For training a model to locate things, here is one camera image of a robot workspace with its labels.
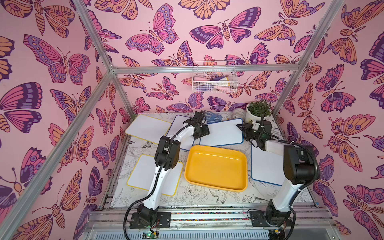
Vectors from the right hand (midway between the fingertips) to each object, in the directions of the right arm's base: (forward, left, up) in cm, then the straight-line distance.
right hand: (238, 125), depth 95 cm
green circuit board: (-57, +49, -15) cm, 77 cm away
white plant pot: (+10, -10, -3) cm, 15 cm away
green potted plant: (+12, -16, +4) cm, 20 cm away
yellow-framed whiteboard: (+6, +62, -11) cm, 63 cm away
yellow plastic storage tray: (-23, +13, -12) cm, 29 cm away
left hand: (+2, +18, -11) cm, 21 cm away
